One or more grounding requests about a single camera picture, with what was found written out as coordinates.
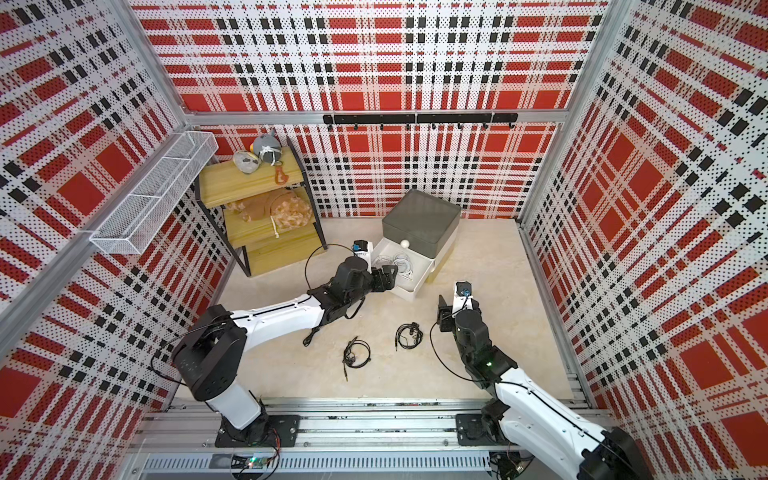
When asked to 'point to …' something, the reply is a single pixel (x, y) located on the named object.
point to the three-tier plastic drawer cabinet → (451, 242)
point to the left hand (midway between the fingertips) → (391, 267)
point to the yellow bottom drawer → (440, 261)
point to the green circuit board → (244, 462)
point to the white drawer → (416, 273)
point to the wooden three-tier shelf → (220, 183)
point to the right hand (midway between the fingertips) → (455, 295)
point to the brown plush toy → (289, 209)
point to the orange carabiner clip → (280, 176)
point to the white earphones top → (386, 260)
